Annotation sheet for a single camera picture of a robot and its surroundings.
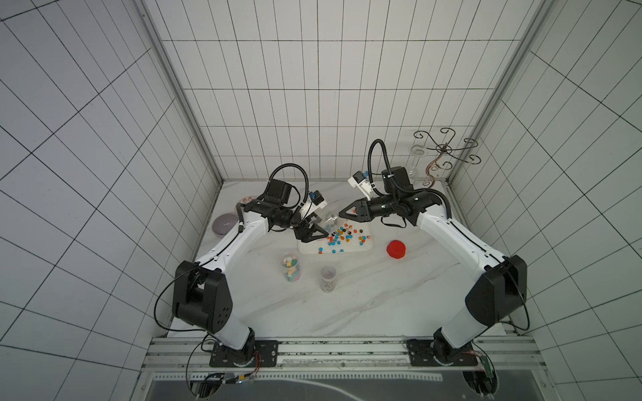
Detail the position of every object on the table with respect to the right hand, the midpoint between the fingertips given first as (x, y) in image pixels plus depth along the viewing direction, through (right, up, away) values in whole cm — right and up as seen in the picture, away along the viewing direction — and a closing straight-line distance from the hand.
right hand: (343, 208), depth 76 cm
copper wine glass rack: (+37, +20, +11) cm, 44 cm away
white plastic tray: (+6, -13, +21) cm, 26 cm away
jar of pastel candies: (-18, -19, +7) cm, 27 cm away
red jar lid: (+22, -17, +19) cm, 33 cm away
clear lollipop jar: (-4, -5, +1) cm, 6 cm away
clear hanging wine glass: (+26, +20, +9) cm, 34 cm away
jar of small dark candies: (-5, -23, +1) cm, 23 cm away
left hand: (-8, -7, +3) cm, 11 cm away
